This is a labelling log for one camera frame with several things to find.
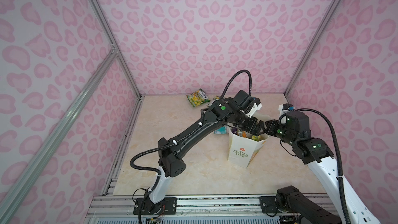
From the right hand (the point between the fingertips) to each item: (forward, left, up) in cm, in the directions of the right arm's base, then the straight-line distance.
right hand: (265, 121), depth 71 cm
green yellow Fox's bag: (-4, +3, -9) cm, 10 cm away
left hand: (-4, +4, +2) cm, 6 cm away
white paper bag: (-9, +10, -12) cm, 18 cm away
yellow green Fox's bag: (+37, +35, -25) cm, 57 cm away
